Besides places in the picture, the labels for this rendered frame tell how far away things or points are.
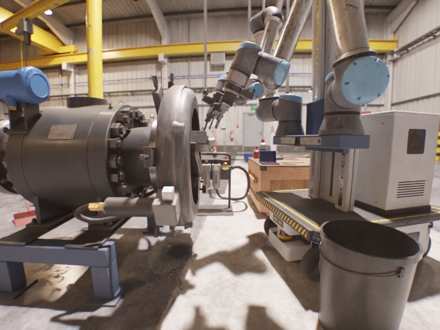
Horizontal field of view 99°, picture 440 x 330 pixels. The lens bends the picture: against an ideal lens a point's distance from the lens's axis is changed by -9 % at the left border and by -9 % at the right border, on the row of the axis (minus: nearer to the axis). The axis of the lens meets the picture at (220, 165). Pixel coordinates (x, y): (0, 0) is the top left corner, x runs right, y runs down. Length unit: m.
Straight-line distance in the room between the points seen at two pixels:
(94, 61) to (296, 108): 4.21
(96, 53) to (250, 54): 4.34
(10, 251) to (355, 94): 1.52
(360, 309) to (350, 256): 0.18
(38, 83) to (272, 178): 1.68
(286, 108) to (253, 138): 10.39
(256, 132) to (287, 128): 10.41
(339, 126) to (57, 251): 1.31
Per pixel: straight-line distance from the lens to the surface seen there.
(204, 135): 1.02
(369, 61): 0.88
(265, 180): 1.88
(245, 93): 0.88
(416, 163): 1.41
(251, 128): 11.79
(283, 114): 1.43
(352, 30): 0.94
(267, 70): 0.87
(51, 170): 1.18
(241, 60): 0.88
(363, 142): 1.05
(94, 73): 4.91
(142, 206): 0.84
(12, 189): 1.64
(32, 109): 1.33
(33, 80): 1.27
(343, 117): 1.02
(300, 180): 2.00
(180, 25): 13.91
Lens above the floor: 0.70
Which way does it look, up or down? 7 degrees down
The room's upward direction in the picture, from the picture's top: straight up
